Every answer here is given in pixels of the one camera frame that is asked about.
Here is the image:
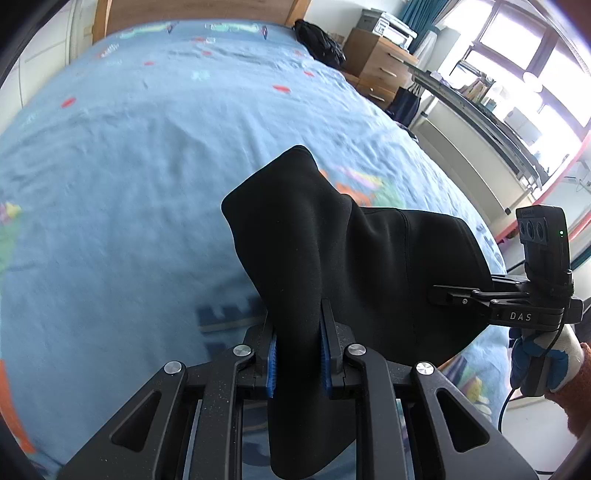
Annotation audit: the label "white wardrobe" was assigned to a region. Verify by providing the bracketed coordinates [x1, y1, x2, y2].
[0, 0, 100, 95]

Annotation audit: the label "person's right forearm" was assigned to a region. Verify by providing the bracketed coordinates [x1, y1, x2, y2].
[547, 342, 591, 441]

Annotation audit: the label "black pants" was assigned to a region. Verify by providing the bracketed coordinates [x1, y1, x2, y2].
[221, 144, 497, 480]

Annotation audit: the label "wooden headboard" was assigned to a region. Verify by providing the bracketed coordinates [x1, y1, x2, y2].
[92, 0, 311, 43]

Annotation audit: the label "person's right hand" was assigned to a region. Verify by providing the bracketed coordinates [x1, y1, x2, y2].
[509, 324, 585, 394]

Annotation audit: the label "black cable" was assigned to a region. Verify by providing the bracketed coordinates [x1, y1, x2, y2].
[498, 382, 526, 433]

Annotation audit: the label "black backpack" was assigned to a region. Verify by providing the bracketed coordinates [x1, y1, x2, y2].
[293, 19, 347, 68]

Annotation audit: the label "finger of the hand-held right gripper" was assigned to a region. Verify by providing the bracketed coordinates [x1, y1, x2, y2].
[431, 274, 532, 308]

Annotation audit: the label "dark blue shopping bag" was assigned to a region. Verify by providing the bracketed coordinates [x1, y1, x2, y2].
[385, 87, 422, 131]

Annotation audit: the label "teal curtain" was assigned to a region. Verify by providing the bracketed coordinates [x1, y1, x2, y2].
[398, 0, 452, 52]

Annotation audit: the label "grey printer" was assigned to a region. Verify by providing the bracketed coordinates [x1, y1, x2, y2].
[359, 8, 417, 48]

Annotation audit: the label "glass top desk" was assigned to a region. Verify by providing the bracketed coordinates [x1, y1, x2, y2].
[409, 65, 557, 191]

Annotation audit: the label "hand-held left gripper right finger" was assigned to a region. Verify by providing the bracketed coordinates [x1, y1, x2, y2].
[320, 299, 539, 480]

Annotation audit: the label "bed with blue printed sheet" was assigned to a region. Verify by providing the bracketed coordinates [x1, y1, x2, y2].
[0, 18, 513, 480]

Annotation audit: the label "wooden dresser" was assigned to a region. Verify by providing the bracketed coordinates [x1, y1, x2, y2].
[344, 28, 419, 110]

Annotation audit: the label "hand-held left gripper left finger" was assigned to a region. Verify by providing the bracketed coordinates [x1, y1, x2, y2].
[58, 318, 278, 480]

